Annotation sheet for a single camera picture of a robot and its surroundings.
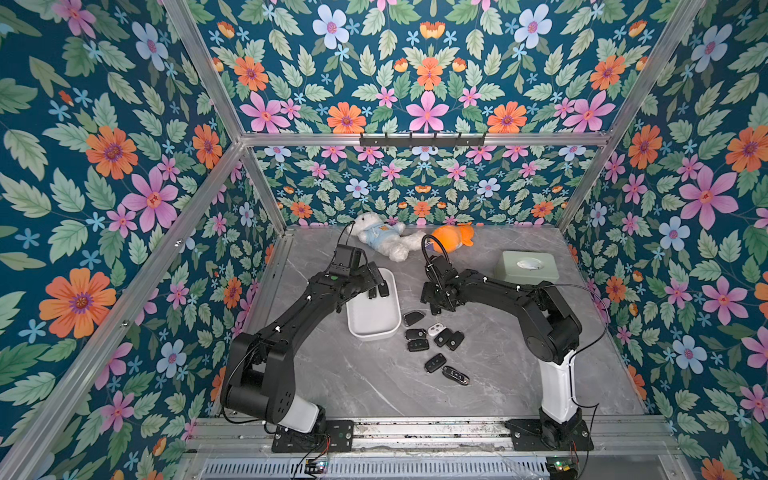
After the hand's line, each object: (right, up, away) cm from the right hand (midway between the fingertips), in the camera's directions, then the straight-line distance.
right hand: (429, 299), depth 98 cm
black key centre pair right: (+7, -11, -9) cm, 16 cm away
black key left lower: (-4, -13, -10) cm, 16 cm away
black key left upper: (-5, -10, -7) cm, 13 cm away
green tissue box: (+33, +11, +1) cm, 34 cm away
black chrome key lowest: (+6, -19, -16) cm, 25 cm away
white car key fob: (+2, -8, -7) cm, 11 cm away
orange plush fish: (+10, +22, +9) cm, 25 cm away
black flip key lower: (+2, -16, -13) cm, 21 cm away
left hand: (-17, +8, -9) cm, 21 cm away
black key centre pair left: (+3, -10, -8) cm, 14 cm away
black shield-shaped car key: (-6, -5, -3) cm, 8 cm away
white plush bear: (-13, +20, +9) cm, 26 cm away
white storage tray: (-17, -6, -2) cm, 18 cm away
